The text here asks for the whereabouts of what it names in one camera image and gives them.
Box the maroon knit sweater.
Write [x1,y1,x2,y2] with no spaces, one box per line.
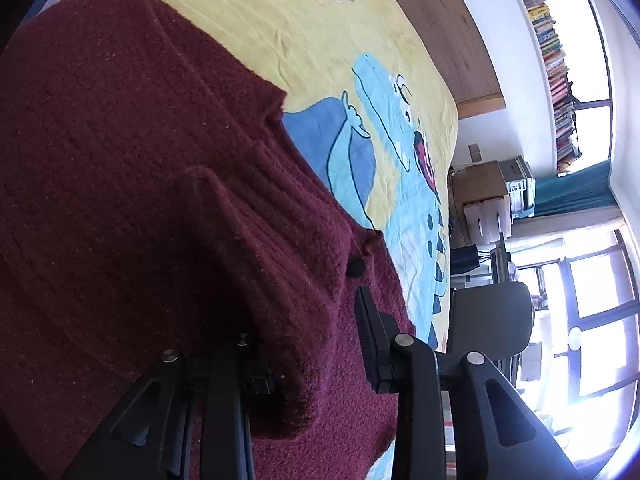
[1,0,409,479]

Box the dark green chair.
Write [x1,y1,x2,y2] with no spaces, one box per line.
[447,282,535,385]

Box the wooden drawer cabinet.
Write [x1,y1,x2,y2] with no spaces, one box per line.
[450,162,512,246]

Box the grey printer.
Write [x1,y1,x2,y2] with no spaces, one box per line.
[499,155,536,219]

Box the teal curtain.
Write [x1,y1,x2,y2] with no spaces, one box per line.
[534,160,617,217]

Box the row of books on shelf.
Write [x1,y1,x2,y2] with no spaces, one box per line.
[522,0,582,174]

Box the yellow dinosaur bedspread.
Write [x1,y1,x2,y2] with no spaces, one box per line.
[17,0,458,344]

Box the wooden headboard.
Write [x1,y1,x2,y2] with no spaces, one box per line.
[396,0,506,119]

